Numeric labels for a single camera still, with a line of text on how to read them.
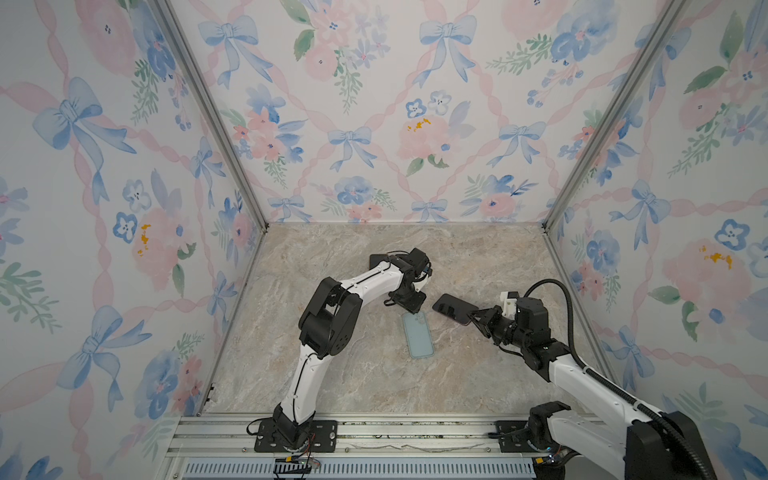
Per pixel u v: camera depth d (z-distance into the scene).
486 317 0.76
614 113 0.86
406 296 0.84
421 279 0.85
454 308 0.98
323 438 0.75
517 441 0.73
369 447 0.73
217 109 0.87
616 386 0.49
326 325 0.56
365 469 0.70
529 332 0.65
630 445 0.43
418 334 0.93
